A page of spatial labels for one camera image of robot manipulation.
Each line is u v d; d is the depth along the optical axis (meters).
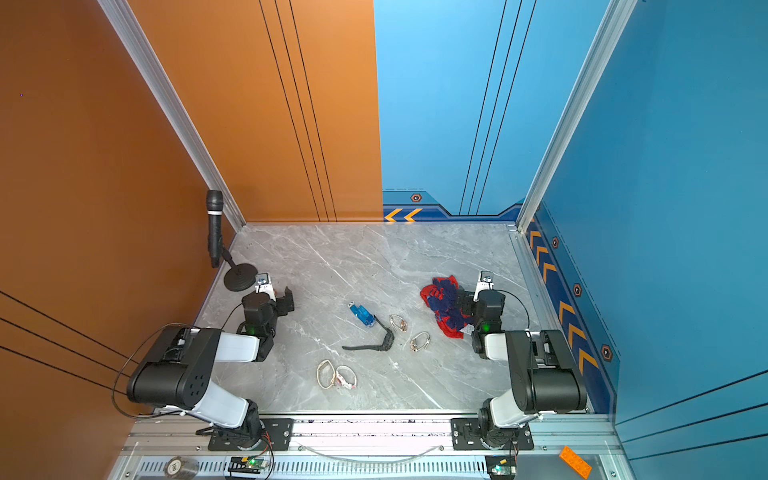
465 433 0.73
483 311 0.72
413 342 0.88
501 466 0.71
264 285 0.80
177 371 0.46
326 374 0.83
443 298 0.94
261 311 0.72
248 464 0.71
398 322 0.92
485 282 0.81
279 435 0.73
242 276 1.02
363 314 0.88
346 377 0.81
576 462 0.69
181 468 0.64
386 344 0.85
